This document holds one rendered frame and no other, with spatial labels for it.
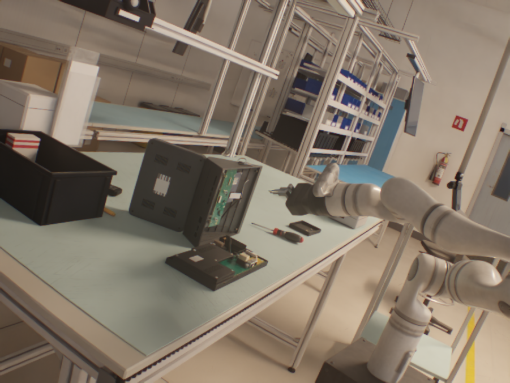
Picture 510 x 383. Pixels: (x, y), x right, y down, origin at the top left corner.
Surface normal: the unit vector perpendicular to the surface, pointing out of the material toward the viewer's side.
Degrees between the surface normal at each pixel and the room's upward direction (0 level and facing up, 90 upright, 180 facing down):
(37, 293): 0
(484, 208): 90
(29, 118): 90
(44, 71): 90
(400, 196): 75
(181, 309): 0
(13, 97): 90
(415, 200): 68
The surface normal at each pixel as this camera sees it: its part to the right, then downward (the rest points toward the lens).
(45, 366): 0.33, -0.92
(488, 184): -0.41, 0.06
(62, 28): 0.85, 0.38
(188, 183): -0.05, 0.20
